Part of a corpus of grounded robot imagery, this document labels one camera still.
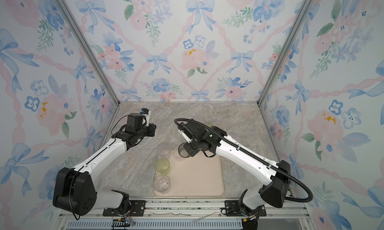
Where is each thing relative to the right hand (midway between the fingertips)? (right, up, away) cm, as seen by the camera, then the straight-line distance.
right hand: (189, 144), depth 74 cm
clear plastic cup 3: (-15, -23, +7) cm, 28 cm away
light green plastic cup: (-16, -15, +12) cm, 25 cm away
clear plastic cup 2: (-8, -9, +16) cm, 20 cm away
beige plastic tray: (+4, -19, +9) cm, 22 cm away
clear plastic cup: (-17, -7, +20) cm, 27 cm away
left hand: (-20, +9, +12) cm, 25 cm away
